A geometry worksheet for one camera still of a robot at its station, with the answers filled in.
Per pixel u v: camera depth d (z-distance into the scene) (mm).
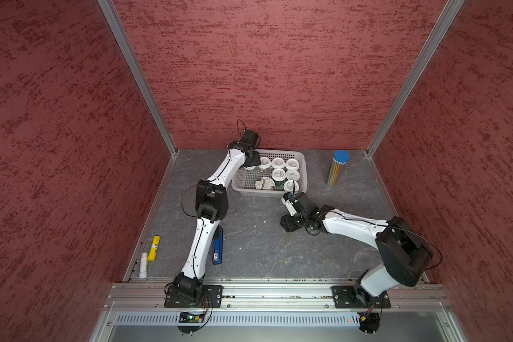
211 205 652
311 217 686
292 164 1039
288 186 974
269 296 768
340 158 921
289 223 793
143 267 791
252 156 912
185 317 716
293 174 1023
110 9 708
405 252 448
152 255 818
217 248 813
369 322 696
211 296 741
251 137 843
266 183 1001
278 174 1004
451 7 700
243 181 1065
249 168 1025
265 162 1053
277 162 1063
